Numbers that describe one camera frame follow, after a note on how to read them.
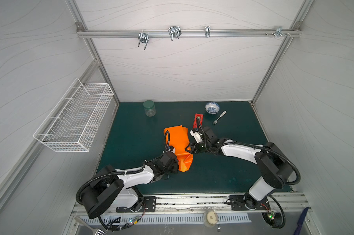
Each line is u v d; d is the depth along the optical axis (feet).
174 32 2.51
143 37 2.60
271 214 2.36
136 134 3.52
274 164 1.51
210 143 2.30
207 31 2.57
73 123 2.25
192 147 2.57
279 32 2.51
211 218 2.01
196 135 2.69
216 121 3.61
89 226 2.21
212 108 3.76
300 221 2.30
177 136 3.00
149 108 3.49
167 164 2.19
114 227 2.23
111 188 1.38
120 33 2.58
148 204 2.41
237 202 2.35
